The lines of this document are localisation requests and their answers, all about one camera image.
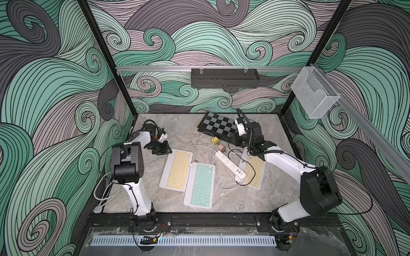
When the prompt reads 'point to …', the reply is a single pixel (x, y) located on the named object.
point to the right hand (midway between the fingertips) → (236, 133)
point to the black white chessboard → (218, 126)
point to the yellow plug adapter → (215, 140)
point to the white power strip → (238, 174)
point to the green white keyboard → (199, 190)
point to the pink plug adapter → (221, 148)
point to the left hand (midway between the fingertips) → (168, 151)
